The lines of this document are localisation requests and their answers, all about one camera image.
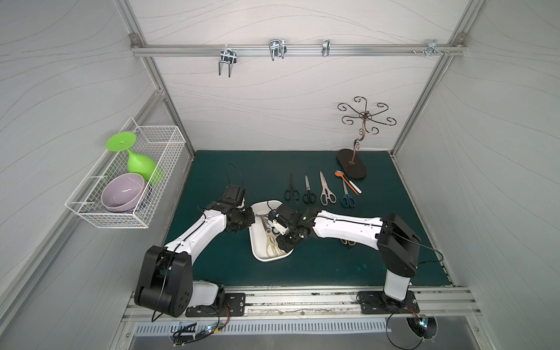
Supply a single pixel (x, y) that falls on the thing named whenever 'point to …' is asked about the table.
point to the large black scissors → (292, 192)
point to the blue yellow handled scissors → (346, 200)
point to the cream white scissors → (273, 248)
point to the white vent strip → (259, 327)
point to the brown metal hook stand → (351, 161)
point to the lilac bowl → (122, 192)
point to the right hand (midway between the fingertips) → (281, 242)
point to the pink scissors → (327, 195)
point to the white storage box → (257, 232)
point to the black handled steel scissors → (310, 196)
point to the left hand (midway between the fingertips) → (253, 220)
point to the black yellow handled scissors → (349, 243)
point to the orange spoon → (340, 175)
